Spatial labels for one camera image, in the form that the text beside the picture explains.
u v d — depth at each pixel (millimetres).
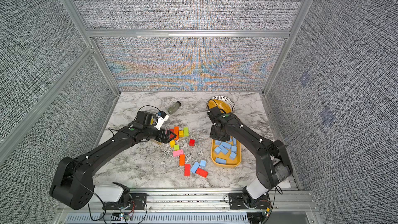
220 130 627
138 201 733
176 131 949
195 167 836
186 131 970
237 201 732
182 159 876
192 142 921
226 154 879
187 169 841
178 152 879
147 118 679
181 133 949
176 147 899
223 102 1064
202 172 817
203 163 840
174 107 1064
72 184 413
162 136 733
